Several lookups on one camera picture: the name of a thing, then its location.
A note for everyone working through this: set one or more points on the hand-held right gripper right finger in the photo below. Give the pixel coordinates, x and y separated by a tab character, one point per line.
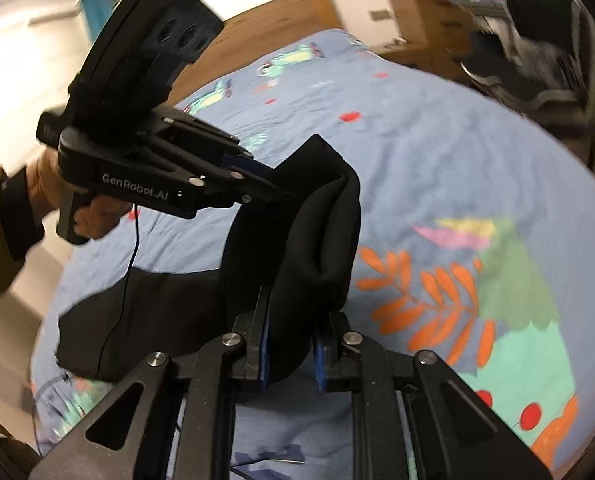
319	365

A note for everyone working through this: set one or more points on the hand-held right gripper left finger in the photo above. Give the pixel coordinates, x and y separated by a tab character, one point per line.
265	350

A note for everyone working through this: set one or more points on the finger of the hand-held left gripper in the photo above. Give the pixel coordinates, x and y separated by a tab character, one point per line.
242	192
217	142

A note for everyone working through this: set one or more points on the black pants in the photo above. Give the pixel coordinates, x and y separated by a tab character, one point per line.
297	240

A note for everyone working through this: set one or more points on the person's left hand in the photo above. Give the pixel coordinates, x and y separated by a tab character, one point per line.
44	185

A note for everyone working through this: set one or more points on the short teal curtain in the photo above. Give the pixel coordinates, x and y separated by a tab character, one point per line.
94	15

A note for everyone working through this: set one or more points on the white wardrobe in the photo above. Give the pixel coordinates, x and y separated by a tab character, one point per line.
27	85

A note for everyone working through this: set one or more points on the wooden headboard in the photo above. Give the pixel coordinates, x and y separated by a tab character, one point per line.
287	15

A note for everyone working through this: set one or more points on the blue printed blanket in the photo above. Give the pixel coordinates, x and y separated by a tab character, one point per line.
427	160

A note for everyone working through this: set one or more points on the wooden dresser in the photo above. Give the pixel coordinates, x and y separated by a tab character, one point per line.
427	15

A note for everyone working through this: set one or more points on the black office chair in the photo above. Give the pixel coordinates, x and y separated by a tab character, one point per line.
537	35

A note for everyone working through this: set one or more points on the wall socket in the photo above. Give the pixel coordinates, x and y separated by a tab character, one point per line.
380	15

